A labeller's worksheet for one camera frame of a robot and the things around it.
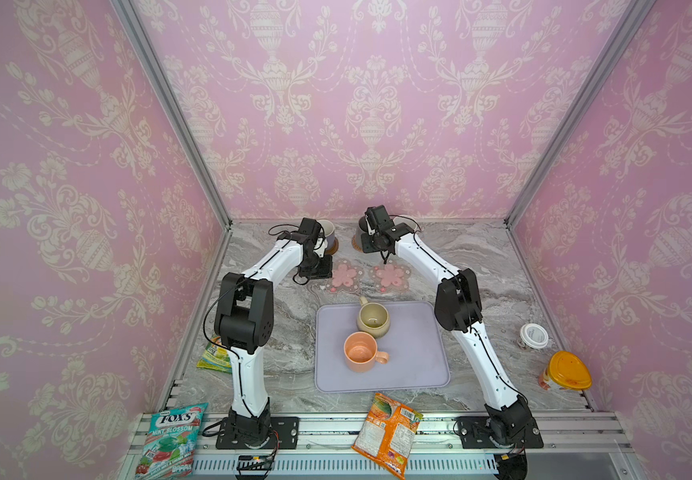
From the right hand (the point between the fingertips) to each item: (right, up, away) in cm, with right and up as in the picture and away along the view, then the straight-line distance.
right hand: (370, 239), depth 105 cm
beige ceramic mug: (0, -25, -13) cm, 28 cm away
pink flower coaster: (-9, -13, -1) cm, 16 cm away
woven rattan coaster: (-6, -2, +7) cm, 9 cm away
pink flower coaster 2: (+7, -13, 0) cm, 15 cm away
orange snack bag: (+2, -49, -33) cm, 59 cm away
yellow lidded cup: (+47, -34, -31) cm, 66 cm away
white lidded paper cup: (+45, -28, -22) cm, 57 cm away
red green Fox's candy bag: (-50, -50, -34) cm, 79 cm away
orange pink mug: (-4, -34, -19) cm, 39 cm away
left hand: (-14, -12, -9) cm, 20 cm away
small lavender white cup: (-15, +3, +1) cm, 15 cm away
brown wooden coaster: (-13, -3, +7) cm, 15 cm away
